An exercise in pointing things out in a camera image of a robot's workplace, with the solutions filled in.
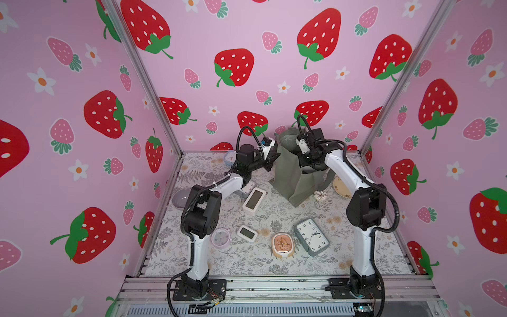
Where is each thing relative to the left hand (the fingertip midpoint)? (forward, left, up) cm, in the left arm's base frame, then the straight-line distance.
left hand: (280, 153), depth 90 cm
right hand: (+1, -8, -6) cm, 10 cm away
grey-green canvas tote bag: (-7, -7, -13) cm, 16 cm away
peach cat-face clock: (-35, 0, -20) cm, 40 cm away
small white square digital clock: (-30, +15, -20) cm, 39 cm away
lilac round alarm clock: (-32, +26, -20) cm, 46 cm away
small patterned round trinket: (-10, -21, -20) cm, 31 cm away
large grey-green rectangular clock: (-31, -13, -20) cm, 39 cm away
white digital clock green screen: (-14, +13, -19) cm, 27 cm away
